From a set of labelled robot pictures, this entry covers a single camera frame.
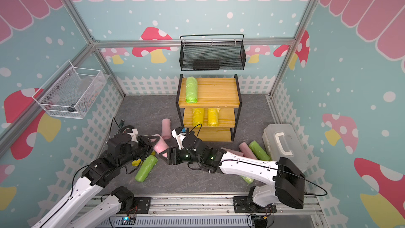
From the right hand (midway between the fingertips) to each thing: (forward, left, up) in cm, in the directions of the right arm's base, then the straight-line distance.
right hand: (163, 155), depth 67 cm
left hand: (+7, +2, 0) cm, 7 cm away
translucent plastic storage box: (+12, -58, -11) cm, 60 cm away
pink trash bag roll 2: (+4, +1, +2) cm, 4 cm away
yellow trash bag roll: (+22, -14, -1) cm, 26 cm away
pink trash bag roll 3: (+10, -41, -18) cm, 46 cm away
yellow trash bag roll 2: (+22, -22, -2) cm, 31 cm away
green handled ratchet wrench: (+32, +39, -21) cm, 55 cm away
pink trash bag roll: (+23, +7, -18) cm, 30 cm away
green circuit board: (-21, +19, -25) cm, 37 cm away
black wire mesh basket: (+59, -20, +13) cm, 64 cm away
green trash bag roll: (+9, -47, -19) cm, 52 cm away
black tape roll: (+27, +32, -20) cm, 46 cm away
